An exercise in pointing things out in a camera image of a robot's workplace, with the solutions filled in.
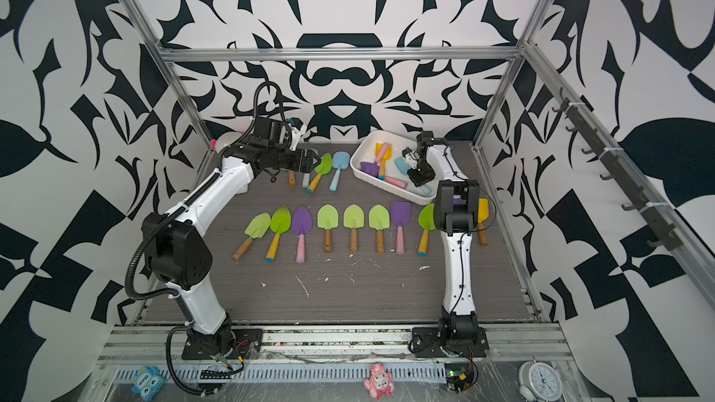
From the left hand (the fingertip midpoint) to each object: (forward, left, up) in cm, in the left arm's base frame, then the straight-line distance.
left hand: (307, 153), depth 87 cm
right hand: (+6, -40, -20) cm, 45 cm away
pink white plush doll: (+23, +36, -15) cm, 46 cm away
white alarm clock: (-58, -56, -18) cm, 83 cm away
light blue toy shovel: (+16, -9, -22) cm, 28 cm away
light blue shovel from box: (+11, -34, -20) cm, 41 cm away
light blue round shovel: (+5, +4, -20) cm, 21 cm away
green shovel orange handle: (+5, +9, -19) cm, 22 cm away
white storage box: (+2, -29, -19) cm, 35 cm away
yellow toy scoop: (+17, -28, -21) cm, 39 cm away
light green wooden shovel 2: (-10, -5, -23) cm, 25 cm away
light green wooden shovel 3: (-11, -14, -22) cm, 28 cm away
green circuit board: (-56, -39, -23) cm, 72 cm away
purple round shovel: (-12, +4, -23) cm, 26 cm away
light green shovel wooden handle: (-11, -23, -23) cm, 34 cm away
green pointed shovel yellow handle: (-13, -39, -22) cm, 47 cm away
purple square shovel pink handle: (-10, -30, -23) cm, 39 cm away
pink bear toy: (-57, -19, -18) cm, 63 cm away
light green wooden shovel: (-13, +19, -22) cm, 32 cm away
